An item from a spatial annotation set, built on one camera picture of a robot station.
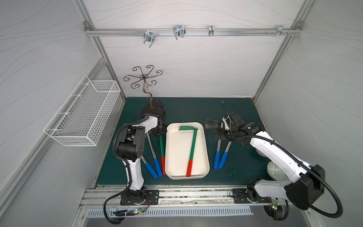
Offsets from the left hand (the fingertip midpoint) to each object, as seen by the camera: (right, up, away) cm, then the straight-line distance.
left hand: (163, 133), depth 99 cm
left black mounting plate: (-2, -31, -25) cm, 40 cm away
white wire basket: (-34, +13, -29) cm, 46 cm away
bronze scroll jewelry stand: (-12, +38, -8) cm, 41 cm away
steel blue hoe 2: (-3, -14, -13) cm, 19 cm away
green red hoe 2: (+19, -16, -14) cm, 28 cm away
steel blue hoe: (-2, -21, -18) cm, 28 cm away
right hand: (+36, +2, -18) cm, 41 cm away
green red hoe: (0, -4, -5) cm, 7 cm away
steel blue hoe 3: (+40, -13, -12) cm, 44 cm away
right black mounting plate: (+45, -29, -26) cm, 59 cm away
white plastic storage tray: (+11, -8, -6) cm, 15 cm away
